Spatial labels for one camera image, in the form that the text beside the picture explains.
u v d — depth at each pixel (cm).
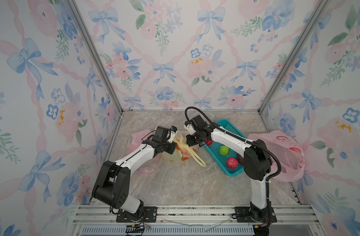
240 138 56
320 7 69
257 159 51
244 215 73
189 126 84
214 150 98
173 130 80
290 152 79
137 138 84
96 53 86
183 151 90
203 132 68
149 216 74
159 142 69
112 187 44
